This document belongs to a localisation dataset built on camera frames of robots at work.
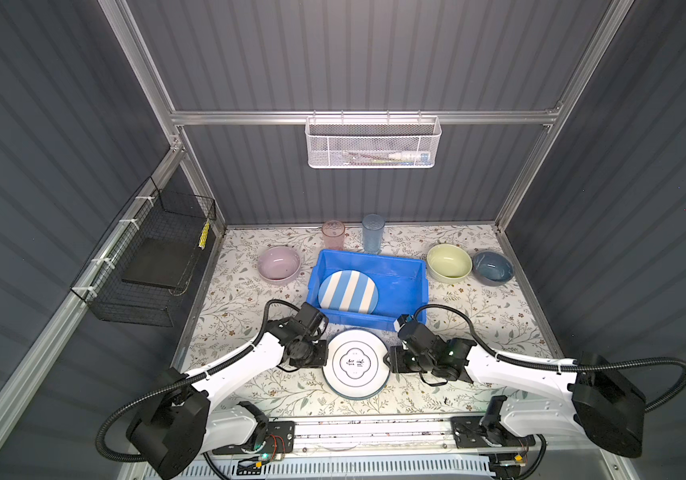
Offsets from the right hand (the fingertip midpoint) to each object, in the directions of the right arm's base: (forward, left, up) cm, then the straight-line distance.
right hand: (390, 362), depth 82 cm
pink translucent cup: (+40, +17, +9) cm, 45 cm away
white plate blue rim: (-1, +10, -1) cm, 10 cm away
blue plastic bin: (+31, -7, -6) cm, 32 cm away
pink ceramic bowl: (+35, +37, 0) cm, 51 cm away
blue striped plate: (+24, +12, -1) cm, 27 cm away
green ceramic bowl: (+36, -24, -2) cm, 43 cm away
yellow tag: (+27, +52, +24) cm, 63 cm away
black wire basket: (+29, +63, +31) cm, 76 cm away
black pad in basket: (+16, +58, +26) cm, 66 cm away
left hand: (0, +18, 0) cm, 18 cm away
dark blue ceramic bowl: (+34, -39, -3) cm, 52 cm away
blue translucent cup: (+46, +3, +6) cm, 46 cm away
